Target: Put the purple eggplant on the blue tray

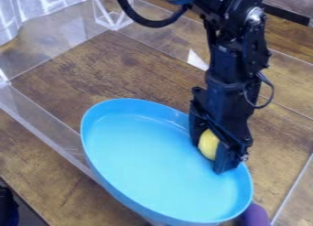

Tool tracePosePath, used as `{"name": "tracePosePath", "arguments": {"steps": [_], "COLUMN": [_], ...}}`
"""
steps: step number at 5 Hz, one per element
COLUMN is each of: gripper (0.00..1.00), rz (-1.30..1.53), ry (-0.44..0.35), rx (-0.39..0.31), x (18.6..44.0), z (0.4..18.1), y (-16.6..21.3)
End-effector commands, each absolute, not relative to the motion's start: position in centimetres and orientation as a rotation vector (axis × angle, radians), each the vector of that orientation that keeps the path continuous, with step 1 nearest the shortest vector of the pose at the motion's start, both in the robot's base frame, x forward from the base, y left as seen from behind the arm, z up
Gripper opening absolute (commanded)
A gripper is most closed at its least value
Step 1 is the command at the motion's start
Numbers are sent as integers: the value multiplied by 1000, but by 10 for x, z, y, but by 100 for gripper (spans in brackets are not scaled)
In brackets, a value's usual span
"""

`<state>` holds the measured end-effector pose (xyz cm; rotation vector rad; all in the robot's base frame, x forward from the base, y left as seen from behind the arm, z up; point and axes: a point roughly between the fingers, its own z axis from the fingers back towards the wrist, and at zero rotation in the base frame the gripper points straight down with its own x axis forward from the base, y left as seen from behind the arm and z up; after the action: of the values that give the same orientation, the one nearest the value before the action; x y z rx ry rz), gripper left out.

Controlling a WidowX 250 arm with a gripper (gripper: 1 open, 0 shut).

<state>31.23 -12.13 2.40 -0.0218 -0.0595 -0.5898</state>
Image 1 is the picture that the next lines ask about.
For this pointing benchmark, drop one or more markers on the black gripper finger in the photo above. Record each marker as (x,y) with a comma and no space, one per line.
(229,157)
(197,127)

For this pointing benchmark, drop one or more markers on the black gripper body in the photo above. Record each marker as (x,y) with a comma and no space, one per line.
(222,105)

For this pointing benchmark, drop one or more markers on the yellow lemon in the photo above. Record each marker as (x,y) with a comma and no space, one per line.
(207,144)

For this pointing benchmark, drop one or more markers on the blue plastic tray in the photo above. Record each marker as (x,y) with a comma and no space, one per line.
(144,162)

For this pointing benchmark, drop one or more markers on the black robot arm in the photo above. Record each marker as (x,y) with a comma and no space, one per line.
(234,24)

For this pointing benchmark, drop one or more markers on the purple eggplant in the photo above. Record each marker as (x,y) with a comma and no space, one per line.
(254,216)

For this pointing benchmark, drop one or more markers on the dark object at corner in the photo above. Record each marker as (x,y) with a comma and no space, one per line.
(9,216)

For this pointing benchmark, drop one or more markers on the white patterned curtain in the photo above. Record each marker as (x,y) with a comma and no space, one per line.
(17,11)

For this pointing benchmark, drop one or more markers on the clear acrylic bracket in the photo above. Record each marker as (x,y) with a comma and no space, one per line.
(111,20)

